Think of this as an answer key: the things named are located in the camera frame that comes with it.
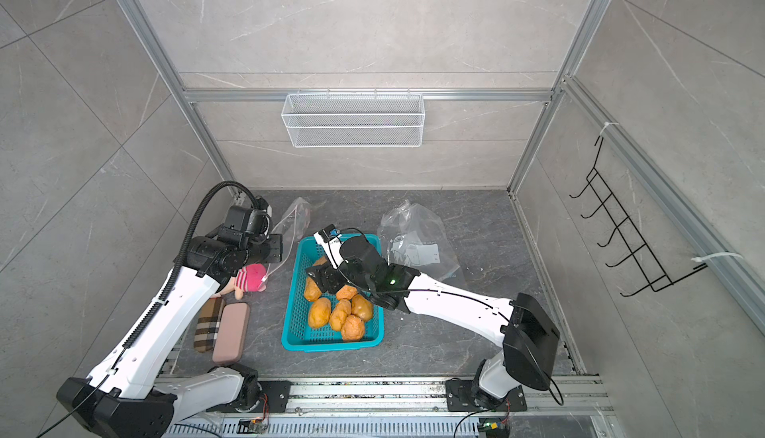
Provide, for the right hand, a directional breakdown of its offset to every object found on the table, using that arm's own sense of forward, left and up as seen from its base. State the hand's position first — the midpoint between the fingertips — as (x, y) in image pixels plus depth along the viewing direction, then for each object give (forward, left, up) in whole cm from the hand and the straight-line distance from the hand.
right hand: (320, 264), depth 72 cm
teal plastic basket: (-11, +8, -19) cm, 24 cm away
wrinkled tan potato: (0, +5, -16) cm, 17 cm away
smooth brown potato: (-3, -9, -18) cm, 21 cm away
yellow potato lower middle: (-7, -2, -19) cm, 20 cm away
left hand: (+7, +12, +1) cm, 14 cm away
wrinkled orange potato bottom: (-10, -7, -17) cm, 21 cm away
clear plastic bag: (+22, -26, -20) cm, 40 cm away
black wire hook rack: (-5, -71, +7) cm, 71 cm away
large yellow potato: (-4, +3, -19) cm, 20 cm away
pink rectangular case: (-12, +27, -22) cm, 37 cm away
